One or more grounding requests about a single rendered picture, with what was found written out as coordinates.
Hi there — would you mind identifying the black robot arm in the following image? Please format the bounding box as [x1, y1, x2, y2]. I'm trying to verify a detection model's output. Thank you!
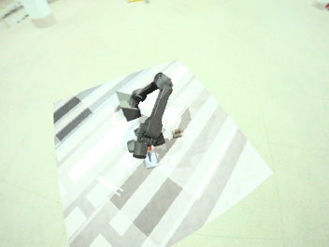
[127, 72, 174, 159]

